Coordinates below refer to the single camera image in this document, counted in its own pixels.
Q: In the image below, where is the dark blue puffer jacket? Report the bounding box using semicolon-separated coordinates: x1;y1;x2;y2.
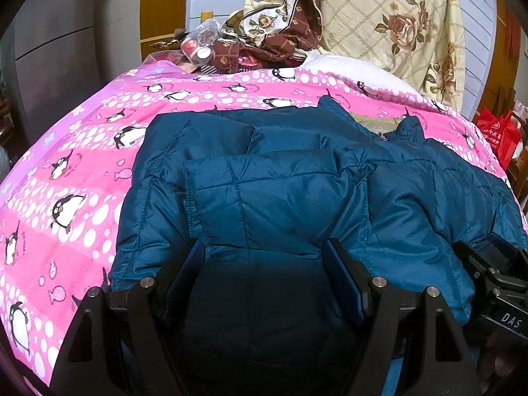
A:
110;97;527;395

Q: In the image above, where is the red shopping bag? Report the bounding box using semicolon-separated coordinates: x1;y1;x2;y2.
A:
476;108;522;170

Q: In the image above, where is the pink penguin bed quilt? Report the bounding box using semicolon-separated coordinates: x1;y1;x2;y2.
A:
1;61;527;395

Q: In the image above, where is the white pillow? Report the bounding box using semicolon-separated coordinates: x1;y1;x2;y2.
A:
300;51;419;95

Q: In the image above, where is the cream floral quilt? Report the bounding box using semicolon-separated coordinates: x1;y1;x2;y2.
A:
316;0;465;111

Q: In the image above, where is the grey refrigerator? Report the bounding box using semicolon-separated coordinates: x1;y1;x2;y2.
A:
1;0;101;144

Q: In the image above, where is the clear plastic bag of items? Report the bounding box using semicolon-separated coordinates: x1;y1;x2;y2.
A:
181;18;221;66

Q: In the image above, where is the brown floral cloth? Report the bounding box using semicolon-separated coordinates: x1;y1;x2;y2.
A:
211;0;323;73

